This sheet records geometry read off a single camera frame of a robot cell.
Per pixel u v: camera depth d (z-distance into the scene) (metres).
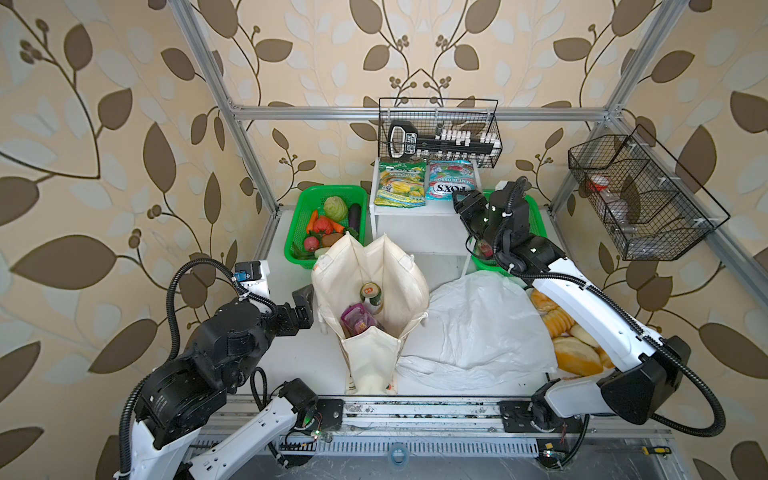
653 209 0.72
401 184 0.77
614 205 0.70
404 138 0.83
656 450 0.69
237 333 0.37
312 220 1.14
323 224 1.08
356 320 0.75
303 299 0.50
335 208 1.09
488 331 0.86
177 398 0.35
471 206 0.63
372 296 0.85
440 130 0.80
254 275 0.46
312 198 1.15
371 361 0.71
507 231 0.53
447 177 0.78
